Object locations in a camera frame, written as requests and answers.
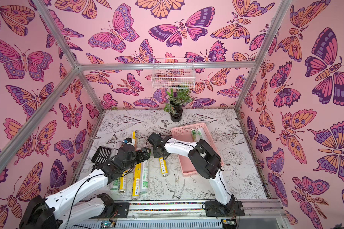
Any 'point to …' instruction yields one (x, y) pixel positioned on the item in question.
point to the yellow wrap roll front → (136, 181)
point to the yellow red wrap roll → (163, 167)
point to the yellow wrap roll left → (122, 184)
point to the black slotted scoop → (101, 155)
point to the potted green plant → (177, 99)
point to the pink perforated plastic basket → (184, 133)
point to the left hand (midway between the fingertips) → (148, 151)
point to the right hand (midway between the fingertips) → (156, 155)
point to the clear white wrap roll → (200, 133)
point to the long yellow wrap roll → (134, 139)
